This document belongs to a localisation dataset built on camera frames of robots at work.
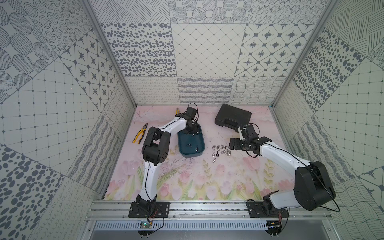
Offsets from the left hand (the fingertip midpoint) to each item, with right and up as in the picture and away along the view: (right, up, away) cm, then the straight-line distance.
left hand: (195, 128), depth 102 cm
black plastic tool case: (+28, +8, +6) cm, 29 cm away
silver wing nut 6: (+22, -15, -8) cm, 28 cm away
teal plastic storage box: (-3, -11, -4) cm, 12 cm away
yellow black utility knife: (-14, +13, +13) cm, 23 cm away
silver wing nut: (+20, -12, -4) cm, 24 cm away
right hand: (+26, -10, -12) cm, 31 cm away
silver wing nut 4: (+12, -16, -9) cm, 22 cm away
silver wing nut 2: (+12, -12, -6) cm, 18 cm away
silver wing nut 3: (+15, -12, -6) cm, 20 cm away
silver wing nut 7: (+12, -19, -11) cm, 25 cm away
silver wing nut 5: (+18, -15, -7) cm, 24 cm away
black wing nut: (+14, -16, -9) cm, 23 cm away
